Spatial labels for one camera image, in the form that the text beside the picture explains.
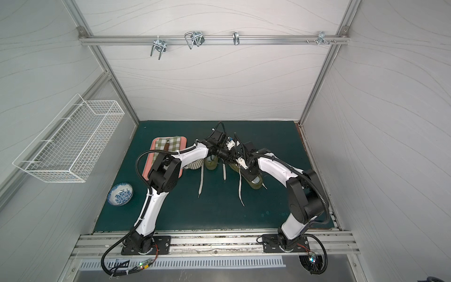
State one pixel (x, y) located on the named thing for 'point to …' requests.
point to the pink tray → (150, 161)
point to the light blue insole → (256, 180)
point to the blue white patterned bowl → (120, 194)
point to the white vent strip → (187, 262)
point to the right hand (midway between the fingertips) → (251, 172)
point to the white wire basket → (67, 149)
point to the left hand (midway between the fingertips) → (244, 163)
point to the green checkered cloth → (173, 146)
